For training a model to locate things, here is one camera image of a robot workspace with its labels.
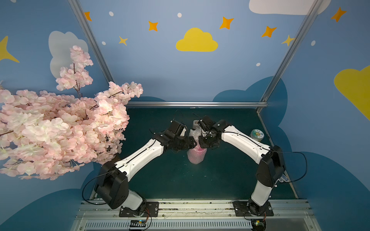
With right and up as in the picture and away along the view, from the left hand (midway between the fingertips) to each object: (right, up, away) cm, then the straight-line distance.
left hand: (193, 143), depth 81 cm
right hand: (+7, -1, +5) cm, 8 cm away
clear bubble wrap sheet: (+1, +6, -4) cm, 8 cm away
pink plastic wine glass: (+2, -7, -1) cm, 7 cm away
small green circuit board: (-29, -40, -8) cm, 50 cm away
